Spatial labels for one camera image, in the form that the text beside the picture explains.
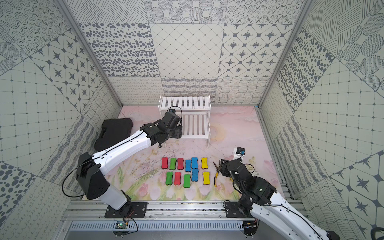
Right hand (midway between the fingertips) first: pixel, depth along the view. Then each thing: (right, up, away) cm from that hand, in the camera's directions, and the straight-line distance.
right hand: (225, 163), depth 76 cm
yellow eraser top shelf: (-10, -4, +12) cm, 17 cm away
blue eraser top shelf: (-20, -5, +12) cm, 24 cm away
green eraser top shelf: (-30, -4, +14) cm, 33 cm away
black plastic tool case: (-72, +15, +23) cm, 77 cm away
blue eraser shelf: (-16, -10, +10) cm, 21 cm away
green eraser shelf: (-21, -13, +8) cm, 26 cm away
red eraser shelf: (-26, -12, +8) cm, 30 cm away
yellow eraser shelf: (-10, -11, +8) cm, 17 cm away
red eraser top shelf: (-35, -5, +15) cm, 39 cm away
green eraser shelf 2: (-31, -11, +8) cm, 34 cm away
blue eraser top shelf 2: (-17, -4, +14) cm, 22 cm away
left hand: (-27, +19, +6) cm, 33 cm away
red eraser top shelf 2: (-25, -5, +14) cm, 30 cm away
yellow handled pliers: (-4, -10, +10) cm, 15 cm away
